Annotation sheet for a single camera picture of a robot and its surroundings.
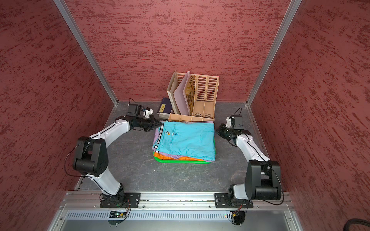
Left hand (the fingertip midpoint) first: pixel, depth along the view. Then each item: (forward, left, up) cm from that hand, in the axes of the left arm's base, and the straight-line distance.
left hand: (161, 126), depth 88 cm
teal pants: (-8, -19, -2) cm, 20 cm away
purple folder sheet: (+19, -11, +10) cm, 23 cm away
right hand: (-2, -34, -3) cm, 34 cm away
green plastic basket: (-21, -16, -5) cm, 27 cm away
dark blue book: (+26, +3, -12) cm, 29 cm away
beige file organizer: (+38, -26, -6) cm, 47 cm away
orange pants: (-17, -1, -6) cm, 18 cm away
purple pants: (-17, -9, -6) cm, 20 cm away
